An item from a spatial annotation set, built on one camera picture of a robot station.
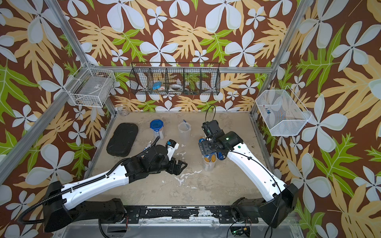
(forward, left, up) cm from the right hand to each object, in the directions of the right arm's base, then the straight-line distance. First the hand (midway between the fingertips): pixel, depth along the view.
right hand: (207, 144), depth 77 cm
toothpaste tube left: (+11, +38, -19) cm, 44 cm away
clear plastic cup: (+16, +13, -7) cm, 22 cm away
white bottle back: (-3, 0, -10) cm, 10 cm away
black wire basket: (+46, +4, +10) cm, 47 cm away
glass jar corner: (+46, +65, -19) cm, 82 cm away
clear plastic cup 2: (+17, +29, -13) cm, 37 cm away
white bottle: (-3, -4, -9) cm, 10 cm away
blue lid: (+20, +32, -8) cm, 38 cm away
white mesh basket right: (+18, -44, +6) cm, 48 cm away
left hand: (-8, +13, -2) cm, 16 cm away
